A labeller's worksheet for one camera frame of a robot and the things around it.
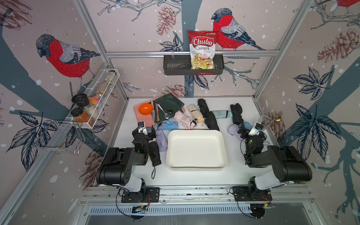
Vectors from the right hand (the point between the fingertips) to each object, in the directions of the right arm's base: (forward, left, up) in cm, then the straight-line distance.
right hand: (249, 124), depth 89 cm
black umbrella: (-20, +60, -9) cm, 64 cm away
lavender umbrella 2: (0, +9, -8) cm, 11 cm away
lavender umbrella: (-9, +58, -9) cm, 59 cm away
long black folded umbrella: (+10, +24, -9) cm, 27 cm away
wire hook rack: (-26, +93, +24) cm, 100 cm away
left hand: (-2, +67, 0) cm, 67 cm away
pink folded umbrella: (+4, +40, -6) cm, 41 cm away
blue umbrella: (+2, +53, -7) cm, 53 cm away
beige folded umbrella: (+13, +34, -8) cm, 37 cm away
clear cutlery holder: (+4, -12, -2) cm, 13 cm away
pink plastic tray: (+10, +71, -11) cm, 72 cm away
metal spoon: (+13, +57, -10) cm, 60 cm away
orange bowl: (+17, +74, -8) cm, 77 cm away
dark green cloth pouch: (+22, +59, -10) cm, 63 cm away
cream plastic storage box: (-14, +36, -12) cm, 41 cm away
